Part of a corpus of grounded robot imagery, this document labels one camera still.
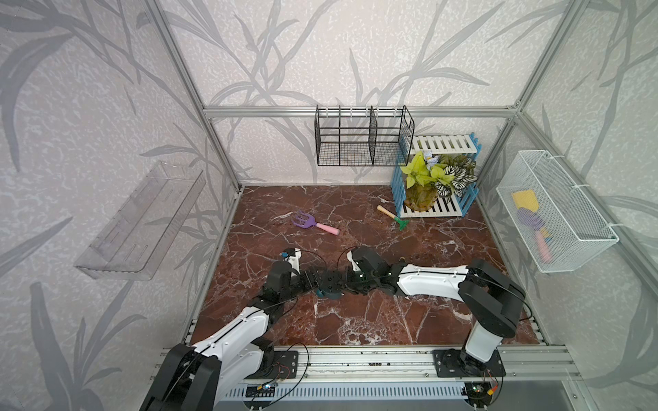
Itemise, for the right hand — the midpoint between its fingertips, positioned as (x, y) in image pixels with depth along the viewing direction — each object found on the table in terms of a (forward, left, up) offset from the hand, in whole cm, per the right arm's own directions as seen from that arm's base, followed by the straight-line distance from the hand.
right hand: (332, 283), depth 83 cm
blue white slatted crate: (+37, -53, -6) cm, 65 cm away
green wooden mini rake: (+30, -28, -7) cm, 42 cm away
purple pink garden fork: (+30, +11, -6) cm, 32 cm away
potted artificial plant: (+33, -35, +17) cm, 51 cm away
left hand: (+3, +3, +1) cm, 5 cm away
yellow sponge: (+22, -65, +16) cm, 71 cm away
